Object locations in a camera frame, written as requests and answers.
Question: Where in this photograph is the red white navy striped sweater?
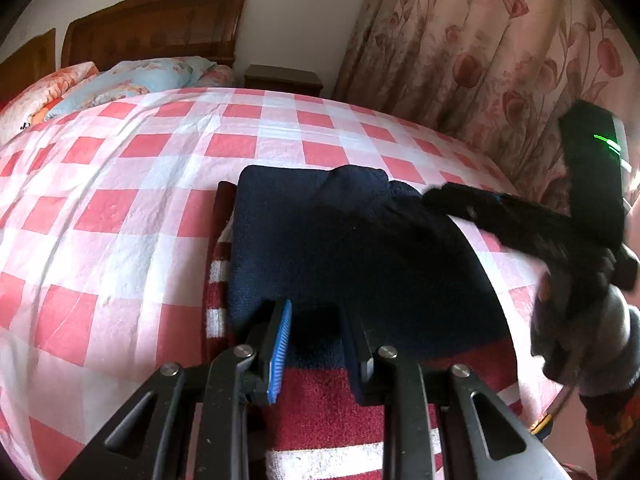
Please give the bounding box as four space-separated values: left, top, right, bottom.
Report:
215 166 520 479

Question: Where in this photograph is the grey gloved right hand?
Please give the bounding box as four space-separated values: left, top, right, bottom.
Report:
530 252 639 398

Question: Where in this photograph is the pink floral curtain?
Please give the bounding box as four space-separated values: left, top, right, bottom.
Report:
333 0 639 210

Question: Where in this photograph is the pink checkered bed sheet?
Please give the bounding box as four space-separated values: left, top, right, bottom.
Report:
0 86 564 480

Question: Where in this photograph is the dark wooden nightstand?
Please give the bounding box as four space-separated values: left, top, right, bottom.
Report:
243 64 323 96

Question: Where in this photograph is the light blue floral pillow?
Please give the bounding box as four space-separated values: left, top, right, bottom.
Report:
44 56 216 120

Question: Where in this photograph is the brown wooden headboard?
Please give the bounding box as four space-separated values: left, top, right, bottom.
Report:
0 28 55 106
61 0 245 72

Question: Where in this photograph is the orange floral pillow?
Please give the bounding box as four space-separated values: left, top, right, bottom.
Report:
1 62 98 145

